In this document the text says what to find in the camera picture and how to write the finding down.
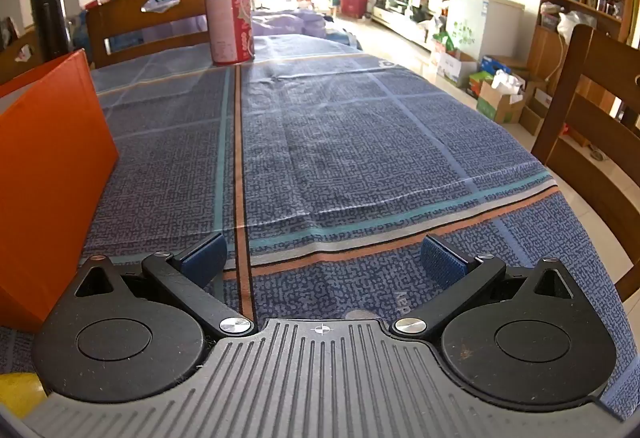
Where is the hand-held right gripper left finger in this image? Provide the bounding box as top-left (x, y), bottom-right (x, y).
top-left (75, 233), bottom-right (256, 341)

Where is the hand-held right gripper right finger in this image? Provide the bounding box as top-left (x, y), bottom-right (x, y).
top-left (391, 233), bottom-right (576, 339)

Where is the orange cardboard box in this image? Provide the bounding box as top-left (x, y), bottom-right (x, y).
top-left (0, 49), bottom-right (120, 333)

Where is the blue patterned tablecloth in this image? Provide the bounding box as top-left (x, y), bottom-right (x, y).
top-left (0, 33), bottom-right (640, 420)

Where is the open cardboard box with paper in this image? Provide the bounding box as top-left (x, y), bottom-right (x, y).
top-left (476, 71), bottom-right (526, 125)

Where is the white cardboard box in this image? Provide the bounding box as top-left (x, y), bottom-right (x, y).
top-left (437, 49), bottom-right (478, 88)

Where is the wooden chair with slatted back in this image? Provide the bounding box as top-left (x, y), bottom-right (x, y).
top-left (530, 23), bottom-right (640, 300)

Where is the yellow object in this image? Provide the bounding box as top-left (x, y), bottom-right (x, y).
top-left (0, 372), bottom-right (49, 420)

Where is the pink cylindrical can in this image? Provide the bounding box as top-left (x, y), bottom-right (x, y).
top-left (203, 0), bottom-right (256, 66)

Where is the white chest freezer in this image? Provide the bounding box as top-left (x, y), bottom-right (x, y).
top-left (445, 0), bottom-right (526, 64)

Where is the white television cabinet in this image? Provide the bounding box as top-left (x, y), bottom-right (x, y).
top-left (372, 6), bottom-right (437, 51)

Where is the purple bedding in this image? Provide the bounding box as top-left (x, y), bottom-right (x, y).
top-left (250, 8), bottom-right (332, 39)

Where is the wooden chair with oval cutout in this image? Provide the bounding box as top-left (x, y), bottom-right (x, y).
top-left (0, 31), bottom-right (47, 85)
top-left (86, 0), bottom-right (242, 69)

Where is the white plastic bag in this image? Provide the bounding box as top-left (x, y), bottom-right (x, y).
top-left (557, 11), bottom-right (598, 45)

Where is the red plastic basket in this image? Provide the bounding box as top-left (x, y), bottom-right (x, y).
top-left (340, 0), bottom-right (372, 18)

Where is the black tall cylinder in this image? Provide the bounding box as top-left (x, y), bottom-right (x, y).
top-left (30, 0), bottom-right (74, 62)

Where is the wooden bookshelf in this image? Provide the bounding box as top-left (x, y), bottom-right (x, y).
top-left (525, 0), bottom-right (640, 86)

